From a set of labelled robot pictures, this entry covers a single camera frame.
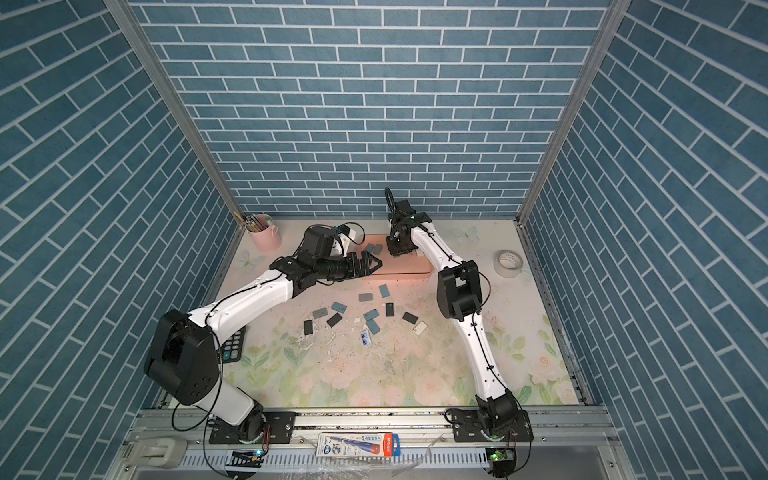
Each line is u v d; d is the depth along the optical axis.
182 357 0.43
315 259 0.66
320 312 0.94
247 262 1.08
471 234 1.19
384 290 1.01
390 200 0.90
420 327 0.91
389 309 0.95
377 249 1.12
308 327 0.91
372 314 0.94
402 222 0.81
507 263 1.08
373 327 0.92
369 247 1.12
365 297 0.99
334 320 0.94
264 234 1.02
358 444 0.71
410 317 0.94
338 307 0.96
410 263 1.07
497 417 0.64
